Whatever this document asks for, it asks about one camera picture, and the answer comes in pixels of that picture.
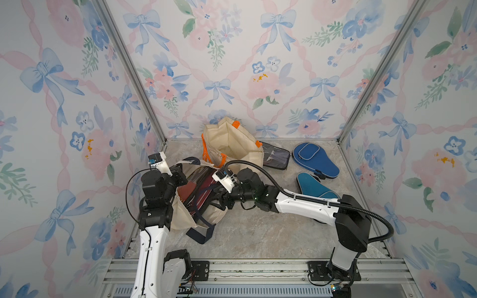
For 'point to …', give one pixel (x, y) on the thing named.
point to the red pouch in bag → (194, 193)
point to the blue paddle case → (312, 156)
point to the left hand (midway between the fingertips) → (181, 162)
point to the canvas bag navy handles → (199, 230)
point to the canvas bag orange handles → (228, 141)
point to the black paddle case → (275, 157)
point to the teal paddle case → (309, 185)
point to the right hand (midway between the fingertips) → (204, 192)
